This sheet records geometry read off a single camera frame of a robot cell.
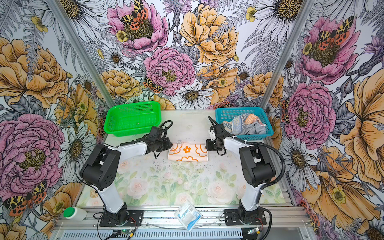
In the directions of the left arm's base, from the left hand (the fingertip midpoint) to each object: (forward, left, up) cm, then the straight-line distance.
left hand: (170, 148), depth 97 cm
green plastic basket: (+28, +32, -2) cm, 42 cm away
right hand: (-2, -24, 0) cm, 24 cm away
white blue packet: (-37, -12, -2) cm, 39 cm away
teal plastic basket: (+24, -65, +6) cm, 69 cm away
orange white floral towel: (-2, -11, -2) cm, 11 cm away
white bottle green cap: (-37, +39, +5) cm, 54 cm away
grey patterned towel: (+18, -52, +2) cm, 55 cm away
